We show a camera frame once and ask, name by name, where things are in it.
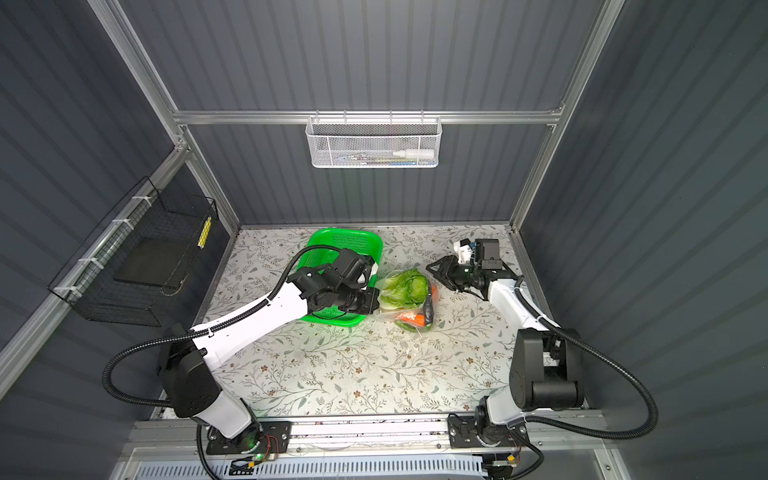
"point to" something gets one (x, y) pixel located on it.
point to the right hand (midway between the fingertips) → (434, 272)
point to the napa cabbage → (406, 290)
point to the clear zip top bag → (385, 314)
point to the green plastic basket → (365, 241)
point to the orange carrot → (412, 318)
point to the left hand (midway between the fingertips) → (382, 305)
